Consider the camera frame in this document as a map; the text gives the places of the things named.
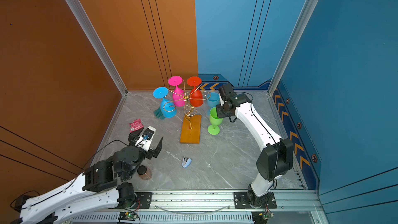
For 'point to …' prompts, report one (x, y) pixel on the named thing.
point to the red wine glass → (196, 95)
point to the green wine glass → (214, 129)
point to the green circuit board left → (127, 215)
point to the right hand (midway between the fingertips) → (221, 112)
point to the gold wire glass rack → (187, 98)
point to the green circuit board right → (261, 217)
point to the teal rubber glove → (158, 113)
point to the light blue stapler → (186, 162)
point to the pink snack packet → (137, 124)
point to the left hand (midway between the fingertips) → (153, 133)
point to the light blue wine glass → (213, 100)
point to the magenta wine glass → (178, 96)
